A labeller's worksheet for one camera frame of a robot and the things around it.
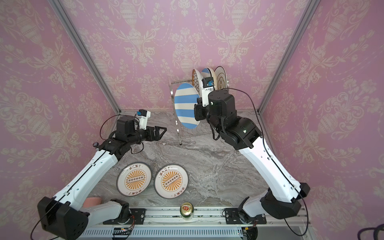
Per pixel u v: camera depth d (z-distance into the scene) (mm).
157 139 673
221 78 853
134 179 858
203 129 1025
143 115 661
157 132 669
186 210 669
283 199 373
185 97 683
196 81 895
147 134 666
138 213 751
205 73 805
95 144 776
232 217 729
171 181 853
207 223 729
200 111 511
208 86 464
